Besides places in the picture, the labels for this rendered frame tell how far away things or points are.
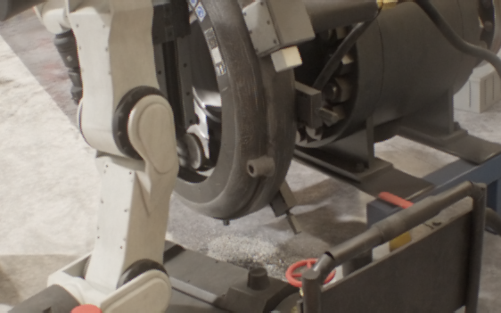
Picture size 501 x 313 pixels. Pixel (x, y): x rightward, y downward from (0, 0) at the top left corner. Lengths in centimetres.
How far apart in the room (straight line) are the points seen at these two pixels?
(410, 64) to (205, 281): 75
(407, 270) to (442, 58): 93
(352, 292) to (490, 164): 106
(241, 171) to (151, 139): 27
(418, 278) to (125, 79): 64
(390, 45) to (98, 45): 77
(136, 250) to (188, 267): 29
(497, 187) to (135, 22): 122
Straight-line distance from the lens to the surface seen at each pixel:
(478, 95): 305
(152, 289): 137
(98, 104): 131
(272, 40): 129
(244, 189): 151
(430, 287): 114
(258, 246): 208
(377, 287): 103
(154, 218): 139
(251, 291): 149
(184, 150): 177
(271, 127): 140
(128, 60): 128
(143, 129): 126
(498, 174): 203
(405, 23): 175
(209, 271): 162
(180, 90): 174
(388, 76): 173
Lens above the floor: 103
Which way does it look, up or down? 23 degrees down
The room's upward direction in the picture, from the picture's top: 6 degrees counter-clockwise
